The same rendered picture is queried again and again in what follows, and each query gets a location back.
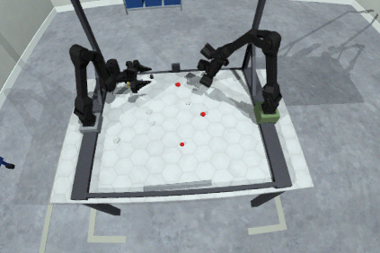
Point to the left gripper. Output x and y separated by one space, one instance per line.
205 80

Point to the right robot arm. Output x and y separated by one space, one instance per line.
109 75

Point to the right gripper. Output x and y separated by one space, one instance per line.
140 84

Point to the grey flat bar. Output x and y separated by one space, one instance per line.
178 185

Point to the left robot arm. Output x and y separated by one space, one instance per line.
269 42

